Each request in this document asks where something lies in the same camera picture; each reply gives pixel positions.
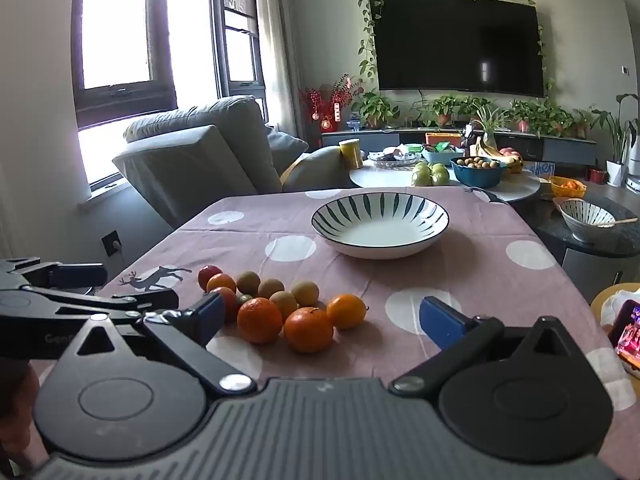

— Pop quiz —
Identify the small striped bowl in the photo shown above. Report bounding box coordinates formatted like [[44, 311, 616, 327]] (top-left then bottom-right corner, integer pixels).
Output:
[[559, 197, 617, 243]]

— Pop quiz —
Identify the white air purifier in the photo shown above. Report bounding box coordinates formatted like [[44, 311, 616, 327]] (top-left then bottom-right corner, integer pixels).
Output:
[[625, 132, 640, 178]]

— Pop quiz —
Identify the round orange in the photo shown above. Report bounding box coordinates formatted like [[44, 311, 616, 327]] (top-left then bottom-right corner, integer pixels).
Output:
[[283, 306, 334, 354]]

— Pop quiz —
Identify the dark round table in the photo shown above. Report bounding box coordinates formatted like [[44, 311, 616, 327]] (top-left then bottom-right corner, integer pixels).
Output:
[[520, 180, 640, 258]]

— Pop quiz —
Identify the smartphone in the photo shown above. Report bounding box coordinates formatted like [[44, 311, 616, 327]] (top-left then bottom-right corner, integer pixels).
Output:
[[614, 300, 640, 368]]

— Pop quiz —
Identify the yellow brown fruit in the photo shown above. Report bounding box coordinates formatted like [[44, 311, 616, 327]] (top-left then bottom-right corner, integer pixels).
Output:
[[269, 291, 299, 322], [291, 280, 320, 307]]

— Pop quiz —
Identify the olive green fruit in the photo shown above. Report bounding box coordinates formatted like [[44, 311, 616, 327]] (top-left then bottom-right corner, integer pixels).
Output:
[[257, 278, 285, 300], [236, 271, 262, 297]]

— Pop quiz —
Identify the large dark framed window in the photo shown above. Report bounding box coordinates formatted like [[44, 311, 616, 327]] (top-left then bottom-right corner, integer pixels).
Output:
[[70, 0, 178, 126]]

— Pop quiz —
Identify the narrow dark framed window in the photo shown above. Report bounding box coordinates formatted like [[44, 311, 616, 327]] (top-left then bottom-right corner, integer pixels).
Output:
[[210, 0, 266, 98]]

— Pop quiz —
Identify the glass dish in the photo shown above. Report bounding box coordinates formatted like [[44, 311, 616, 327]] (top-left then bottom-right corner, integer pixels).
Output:
[[372, 150, 418, 168]]

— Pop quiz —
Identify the yellowish orange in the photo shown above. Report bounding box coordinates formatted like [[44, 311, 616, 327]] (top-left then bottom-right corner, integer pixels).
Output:
[[326, 294, 368, 331]]

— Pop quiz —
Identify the yellow canister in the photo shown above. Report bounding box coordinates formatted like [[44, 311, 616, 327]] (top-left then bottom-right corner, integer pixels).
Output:
[[339, 138, 364, 170]]

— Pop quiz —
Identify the pink polka dot tablecloth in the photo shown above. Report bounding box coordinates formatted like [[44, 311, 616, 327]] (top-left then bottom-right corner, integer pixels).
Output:
[[95, 187, 638, 461]]

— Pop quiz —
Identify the light pillow with yellow trim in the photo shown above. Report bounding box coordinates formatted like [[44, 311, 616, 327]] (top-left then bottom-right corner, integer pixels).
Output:
[[280, 146, 351, 192]]

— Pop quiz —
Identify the grey cushion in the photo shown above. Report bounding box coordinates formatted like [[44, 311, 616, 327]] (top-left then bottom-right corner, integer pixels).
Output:
[[265, 125, 310, 176]]

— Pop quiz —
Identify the potted green plant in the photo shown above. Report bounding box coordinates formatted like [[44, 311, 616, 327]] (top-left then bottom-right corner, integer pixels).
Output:
[[570, 109, 596, 140], [540, 105, 576, 137], [505, 100, 546, 133], [352, 91, 401, 128], [430, 95, 493, 126]]

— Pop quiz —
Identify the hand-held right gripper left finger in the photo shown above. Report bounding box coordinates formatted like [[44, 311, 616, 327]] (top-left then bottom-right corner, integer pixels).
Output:
[[55, 291, 258, 397]]

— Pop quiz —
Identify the bunch of bananas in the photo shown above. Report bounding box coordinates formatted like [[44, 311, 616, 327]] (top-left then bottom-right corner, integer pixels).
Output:
[[472, 136, 523, 166]]

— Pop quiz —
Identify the pile of brown longans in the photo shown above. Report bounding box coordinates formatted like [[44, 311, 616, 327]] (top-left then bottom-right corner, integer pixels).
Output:
[[457, 156, 501, 170]]

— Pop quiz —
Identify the small red fruit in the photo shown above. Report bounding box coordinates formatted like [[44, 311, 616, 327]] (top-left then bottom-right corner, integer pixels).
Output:
[[198, 265, 223, 292]]

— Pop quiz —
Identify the grey sofa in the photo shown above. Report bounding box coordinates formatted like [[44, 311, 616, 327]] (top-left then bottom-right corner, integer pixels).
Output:
[[112, 95, 311, 228]]

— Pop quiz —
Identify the dark orange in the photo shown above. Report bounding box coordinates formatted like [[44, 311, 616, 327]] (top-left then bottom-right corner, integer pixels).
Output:
[[236, 297, 284, 345]]

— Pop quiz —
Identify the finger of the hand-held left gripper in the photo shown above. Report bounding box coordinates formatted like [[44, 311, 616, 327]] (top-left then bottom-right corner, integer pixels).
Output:
[[0, 287, 179, 323], [0, 257, 108, 291]]

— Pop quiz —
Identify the orange basket of tangerines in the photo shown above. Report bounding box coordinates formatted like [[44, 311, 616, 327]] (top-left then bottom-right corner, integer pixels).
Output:
[[550, 176, 587, 200]]

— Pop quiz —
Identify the blue bowl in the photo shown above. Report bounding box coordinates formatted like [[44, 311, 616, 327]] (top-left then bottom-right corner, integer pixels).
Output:
[[450, 156, 508, 188]]

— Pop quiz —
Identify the grey television console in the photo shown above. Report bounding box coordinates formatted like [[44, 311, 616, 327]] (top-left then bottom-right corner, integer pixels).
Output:
[[320, 127, 598, 163]]

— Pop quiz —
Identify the round white table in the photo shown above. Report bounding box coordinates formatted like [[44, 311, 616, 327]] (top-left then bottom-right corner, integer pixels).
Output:
[[349, 157, 542, 203]]

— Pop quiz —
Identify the beige curtain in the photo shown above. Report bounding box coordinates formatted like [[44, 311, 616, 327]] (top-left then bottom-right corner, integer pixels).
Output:
[[255, 0, 301, 136]]

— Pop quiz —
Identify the tall leafy plant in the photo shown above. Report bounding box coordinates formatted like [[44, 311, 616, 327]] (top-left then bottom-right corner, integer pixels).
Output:
[[590, 92, 640, 163]]

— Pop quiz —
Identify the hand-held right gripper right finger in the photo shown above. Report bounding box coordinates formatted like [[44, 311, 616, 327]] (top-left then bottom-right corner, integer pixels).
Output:
[[391, 296, 588, 397]]

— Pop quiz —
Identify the red flower decoration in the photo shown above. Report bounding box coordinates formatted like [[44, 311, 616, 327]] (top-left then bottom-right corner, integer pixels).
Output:
[[299, 74, 361, 133]]

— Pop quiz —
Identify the striped white ceramic bowl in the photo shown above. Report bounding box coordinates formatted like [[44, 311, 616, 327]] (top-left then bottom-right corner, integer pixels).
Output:
[[311, 192, 450, 260]]

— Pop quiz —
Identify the wall mounted television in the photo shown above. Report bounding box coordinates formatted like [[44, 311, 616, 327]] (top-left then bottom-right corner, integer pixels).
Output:
[[372, 0, 546, 98]]

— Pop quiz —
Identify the yellow stool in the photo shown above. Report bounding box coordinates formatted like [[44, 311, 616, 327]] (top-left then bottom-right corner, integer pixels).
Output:
[[590, 282, 640, 321]]

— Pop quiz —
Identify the light blue container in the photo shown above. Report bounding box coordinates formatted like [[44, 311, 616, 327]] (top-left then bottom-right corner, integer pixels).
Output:
[[421, 146, 465, 166]]

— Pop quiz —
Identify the spider plant in vase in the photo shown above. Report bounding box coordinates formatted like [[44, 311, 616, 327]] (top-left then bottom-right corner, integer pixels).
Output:
[[470, 105, 511, 148]]

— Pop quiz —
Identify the wall socket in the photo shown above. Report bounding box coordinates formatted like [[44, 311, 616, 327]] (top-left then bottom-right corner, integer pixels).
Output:
[[101, 230, 123, 261]]

